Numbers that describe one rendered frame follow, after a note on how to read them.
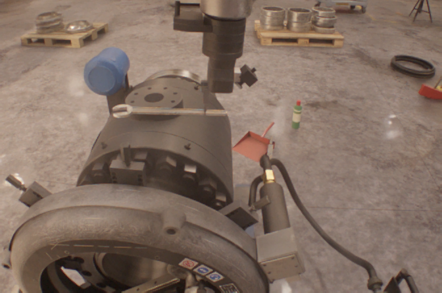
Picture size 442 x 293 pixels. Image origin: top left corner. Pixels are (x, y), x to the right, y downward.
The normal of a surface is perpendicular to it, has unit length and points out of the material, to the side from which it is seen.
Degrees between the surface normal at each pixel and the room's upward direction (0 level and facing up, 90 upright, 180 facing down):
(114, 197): 1
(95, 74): 90
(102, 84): 90
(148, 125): 1
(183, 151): 25
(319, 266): 0
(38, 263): 90
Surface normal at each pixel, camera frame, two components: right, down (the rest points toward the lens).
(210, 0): -0.62, 0.39
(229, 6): 0.10, 0.55
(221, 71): 0.11, 0.24
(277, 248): -0.38, -0.77
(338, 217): 0.00, -0.84
